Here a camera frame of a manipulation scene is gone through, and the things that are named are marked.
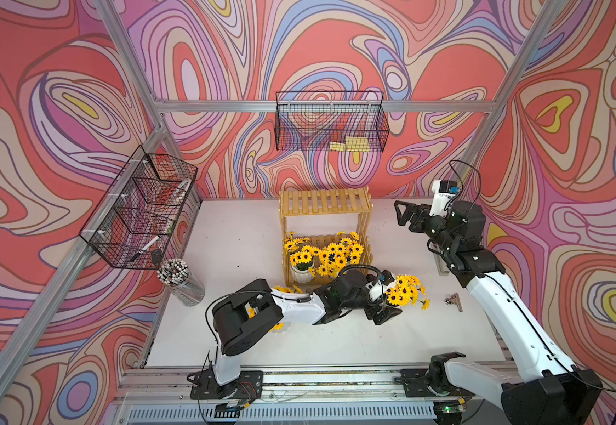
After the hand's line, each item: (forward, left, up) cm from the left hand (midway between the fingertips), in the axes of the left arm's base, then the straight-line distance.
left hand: (397, 301), depth 77 cm
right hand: (+18, -2, +20) cm, 27 cm away
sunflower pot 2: (-12, +38, +22) cm, 45 cm away
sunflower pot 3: (+11, +28, +5) cm, 31 cm away
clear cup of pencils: (+6, +66, +5) cm, 66 cm away
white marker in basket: (+9, +73, +12) cm, 75 cm away
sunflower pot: (-2, 0, +9) cm, 9 cm away
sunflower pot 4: (+13, +18, +4) cm, 22 cm away
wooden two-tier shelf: (+22, +26, +14) cm, 37 cm away
